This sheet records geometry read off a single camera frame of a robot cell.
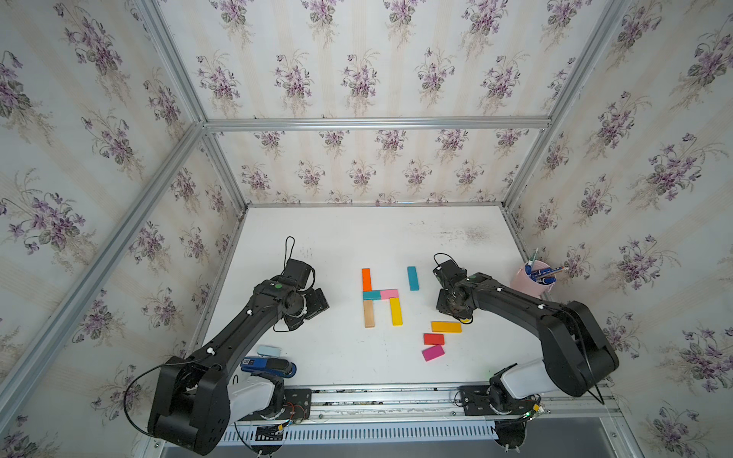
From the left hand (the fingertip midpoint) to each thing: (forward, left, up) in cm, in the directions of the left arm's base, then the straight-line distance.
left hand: (321, 312), depth 83 cm
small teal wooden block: (+9, -15, -6) cm, 18 cm away
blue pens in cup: (+10, -69, +4) cm, 70 cm away
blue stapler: (-13, +14, -6) cm, 20 cm away
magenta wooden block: (-10, -33, -6) cm, 35 cm away
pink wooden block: (+9, -21, -5) cm, 23 cm away
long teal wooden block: (+15, -30, -6) cm, 34 cm away
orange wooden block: (+14, -14, -5) cm, 21 cm away
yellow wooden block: (+2, -23, -6) cm, 24 cm away
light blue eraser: (-9, +15, -6) cm, 18 cm away
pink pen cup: (+8, -63, +2) cm, 64 cm away
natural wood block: (+2, -14, -6) cm, 16 cm away
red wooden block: (-6, -34, -6) cm, 35 cm away
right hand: (+3, -40, -5) cm, 41 cm away
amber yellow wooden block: (-3, -38, -5) cm, 39 cm away
